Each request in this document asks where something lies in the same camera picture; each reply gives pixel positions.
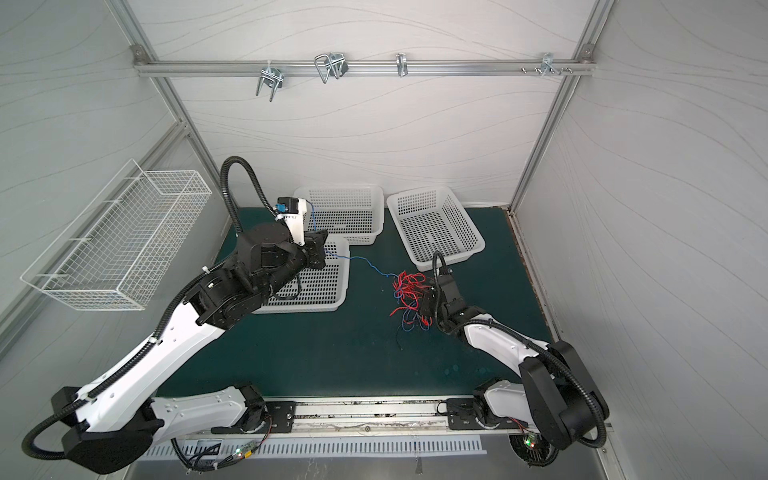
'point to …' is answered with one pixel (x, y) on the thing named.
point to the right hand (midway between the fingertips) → (432, 291)
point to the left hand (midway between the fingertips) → (330, 227)
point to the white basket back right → (432, 220)
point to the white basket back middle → (356, 212)
